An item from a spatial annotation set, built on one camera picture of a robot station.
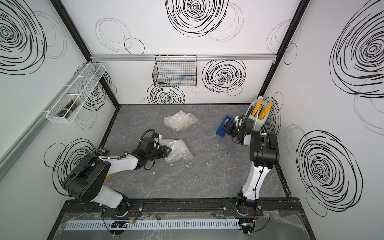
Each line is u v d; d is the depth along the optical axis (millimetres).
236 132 902
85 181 445
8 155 513
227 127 904
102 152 914
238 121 888
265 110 888
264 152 534
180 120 1028
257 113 913
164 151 814
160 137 862
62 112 658
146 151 723
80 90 738
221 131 991
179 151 875
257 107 891
